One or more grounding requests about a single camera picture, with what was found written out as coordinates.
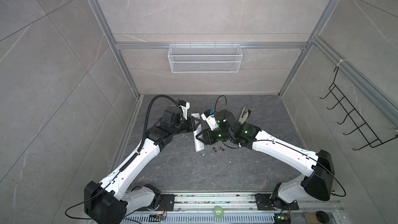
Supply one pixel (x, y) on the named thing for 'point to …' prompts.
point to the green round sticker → (218, 212)
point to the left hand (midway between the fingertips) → (200, 118)
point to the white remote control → (195, 122)
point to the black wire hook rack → (370, 137)
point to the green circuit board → (282, 219)
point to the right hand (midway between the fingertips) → (199, 135)
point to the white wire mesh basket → (204, 58)
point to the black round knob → (322, 216)
